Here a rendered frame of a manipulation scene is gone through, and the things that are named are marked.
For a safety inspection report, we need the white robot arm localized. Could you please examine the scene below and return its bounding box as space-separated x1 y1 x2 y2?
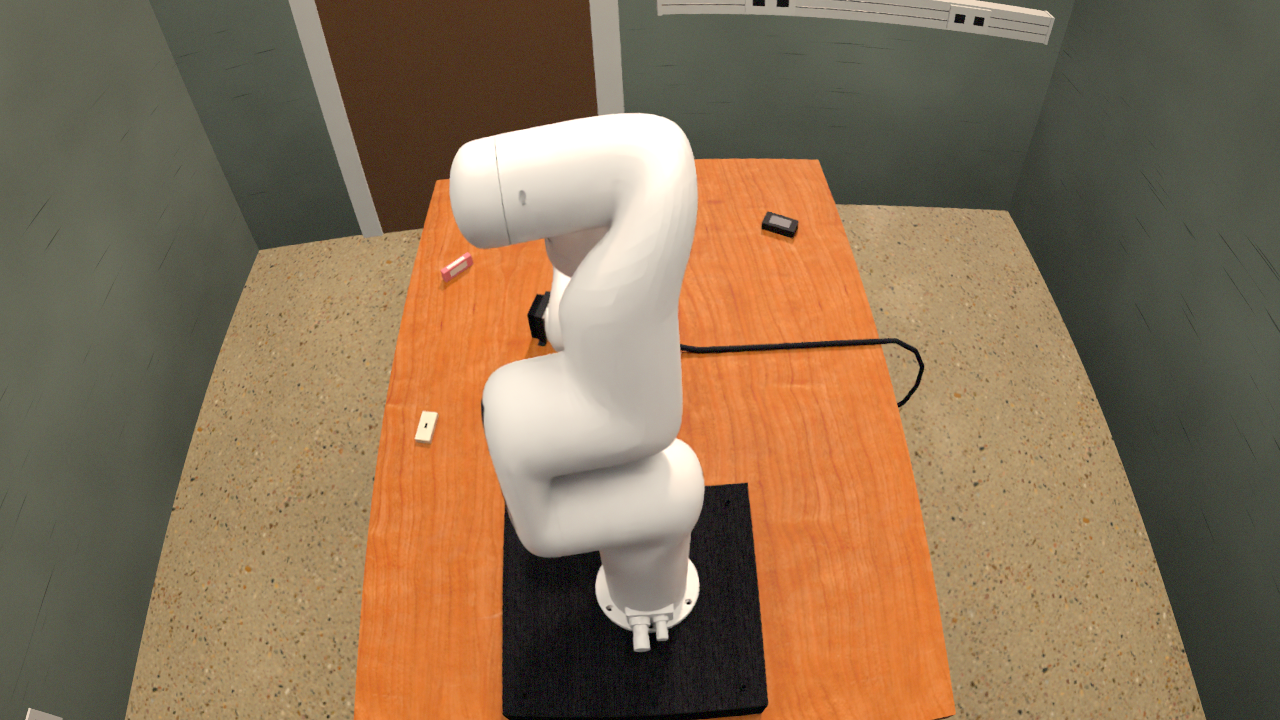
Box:
449 113 704 652

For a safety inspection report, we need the pink rectangular block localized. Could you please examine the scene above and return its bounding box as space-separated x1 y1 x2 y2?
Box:
440 252 474 282

